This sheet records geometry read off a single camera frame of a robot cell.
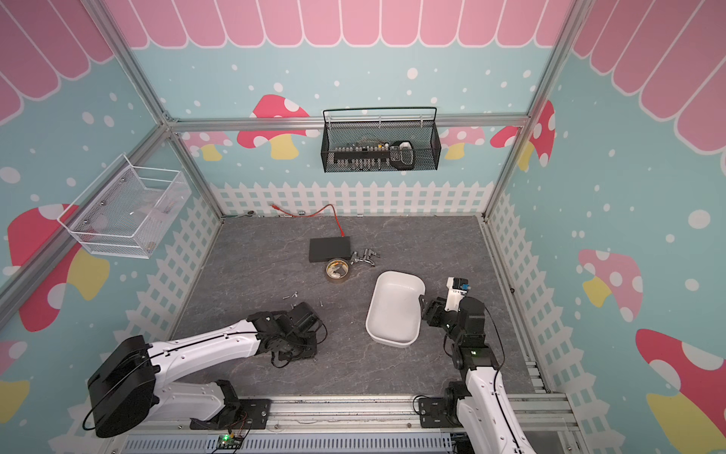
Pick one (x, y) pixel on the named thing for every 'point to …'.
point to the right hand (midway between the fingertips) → (429, 296)
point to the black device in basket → (402, 155)
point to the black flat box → (325, 249)
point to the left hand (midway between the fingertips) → (312, 357)
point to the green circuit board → (229, 442)
